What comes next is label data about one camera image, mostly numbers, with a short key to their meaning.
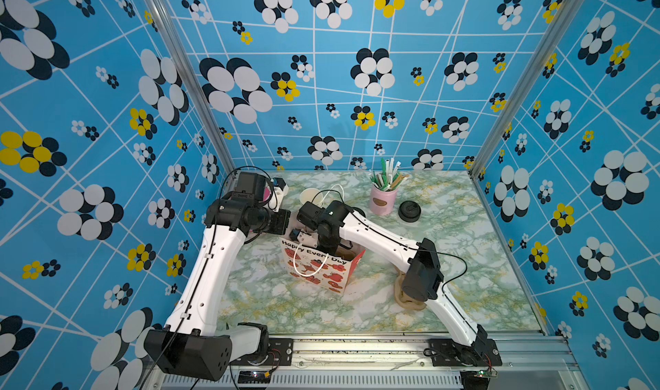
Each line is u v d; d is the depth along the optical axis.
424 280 0.59
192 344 0.37
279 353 0.73
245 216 0.48
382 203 0.99
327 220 0.60
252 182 0.54
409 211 1.02
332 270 0.71
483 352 0.63
